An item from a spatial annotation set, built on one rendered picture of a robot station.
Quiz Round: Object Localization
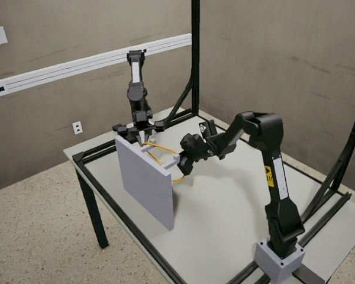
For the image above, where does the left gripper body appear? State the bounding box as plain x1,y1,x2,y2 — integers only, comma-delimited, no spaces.
177,134,208,176

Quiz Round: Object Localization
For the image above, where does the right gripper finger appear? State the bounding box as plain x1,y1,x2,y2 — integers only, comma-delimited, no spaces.
144,128,152,143
131,130,143,147

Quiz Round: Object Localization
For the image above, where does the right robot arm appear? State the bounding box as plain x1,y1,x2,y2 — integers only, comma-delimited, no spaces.
127,50,153,125

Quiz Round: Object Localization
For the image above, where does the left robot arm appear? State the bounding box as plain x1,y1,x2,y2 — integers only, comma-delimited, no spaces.
180,111,305,260

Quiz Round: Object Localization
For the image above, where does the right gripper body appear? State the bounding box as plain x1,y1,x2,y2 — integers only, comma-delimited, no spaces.
117,110,165,137

